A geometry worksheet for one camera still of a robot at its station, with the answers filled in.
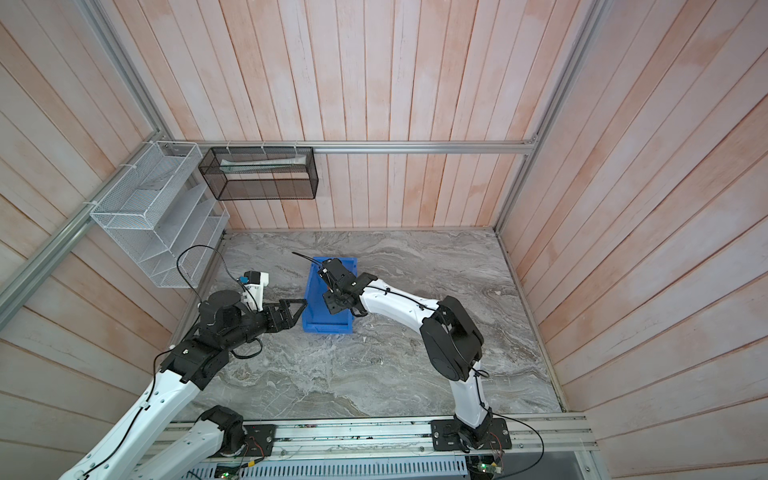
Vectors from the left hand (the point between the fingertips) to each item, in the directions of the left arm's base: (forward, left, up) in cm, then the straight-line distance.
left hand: (298, 310), depth 73 cm
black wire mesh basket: (+55, +22, +3) cm, 59 cm away
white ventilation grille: (-31, -34, -21) cm, 51 cm away
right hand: (+12, -7, -13) cm, 19 cm away
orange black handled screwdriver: (+10, -2, +8) cm, 13 cm away
